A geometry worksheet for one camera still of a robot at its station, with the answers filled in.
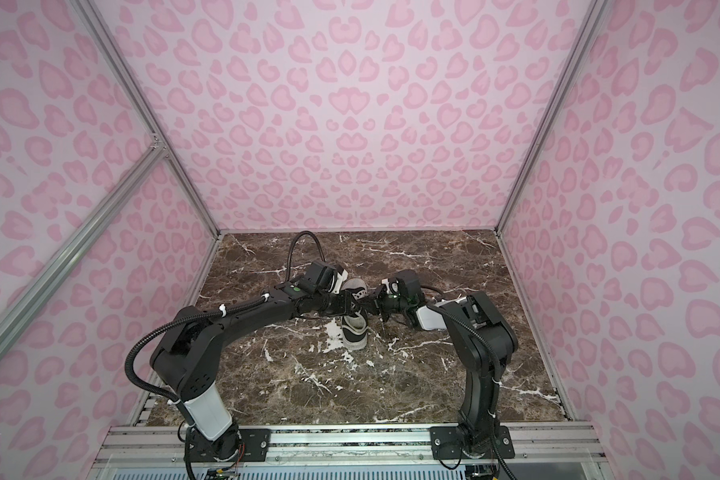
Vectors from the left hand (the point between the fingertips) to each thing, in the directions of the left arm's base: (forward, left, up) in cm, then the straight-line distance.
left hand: (360, 303), depth 88 cm
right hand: (+2, +1, 0) cm, 2 cm away
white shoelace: (-3, +1, +4) cm, 5 cm away
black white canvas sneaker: (-6, +2, -3) cm, 7 cm away
